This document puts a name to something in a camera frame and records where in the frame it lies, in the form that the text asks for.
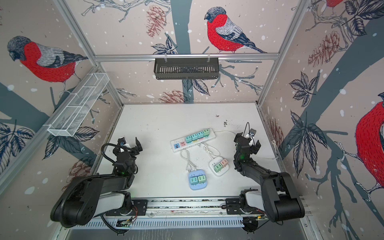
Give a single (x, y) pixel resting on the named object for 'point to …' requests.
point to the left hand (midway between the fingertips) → (126, 140)
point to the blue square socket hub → (197, 180)
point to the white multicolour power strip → (179, 144)
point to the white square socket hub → (216, 160)
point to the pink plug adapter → (224, 163)
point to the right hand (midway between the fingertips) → (249, 137)
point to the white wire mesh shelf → (69, 118)
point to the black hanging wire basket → (186, 68)
